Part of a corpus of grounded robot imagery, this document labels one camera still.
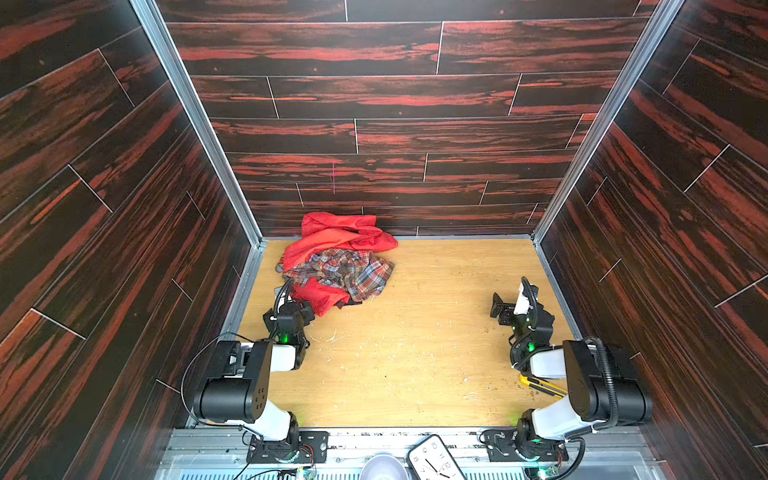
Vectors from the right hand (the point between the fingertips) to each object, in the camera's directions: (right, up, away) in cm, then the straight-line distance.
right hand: (518, 295), depth 91 cm
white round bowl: (-42, -37, -23) cm, 61 cm away
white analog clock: (-30, -37, -21) cm, 52 cm away
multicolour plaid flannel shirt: (-49, +6, +8) cm, 50 cm away
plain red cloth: (-61, +21, +10) cm, 66 cm away
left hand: (-72, -3, +3) cm, 72 cm away
